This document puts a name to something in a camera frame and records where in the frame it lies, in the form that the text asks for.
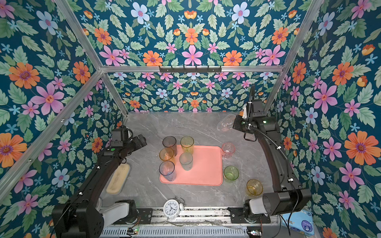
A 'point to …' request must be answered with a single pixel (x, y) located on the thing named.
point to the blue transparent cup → (166, 168)
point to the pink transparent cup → (227, 149)
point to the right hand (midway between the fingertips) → (241, 120)
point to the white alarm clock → (172, 208)
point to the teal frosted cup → (186, 159)
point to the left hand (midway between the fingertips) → (140, 140)
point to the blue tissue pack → (301, 221)
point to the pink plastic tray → (207, 168)
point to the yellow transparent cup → (166, 153)
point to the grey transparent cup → (170, 142)
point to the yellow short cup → (254, 187)
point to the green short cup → (231, 173)
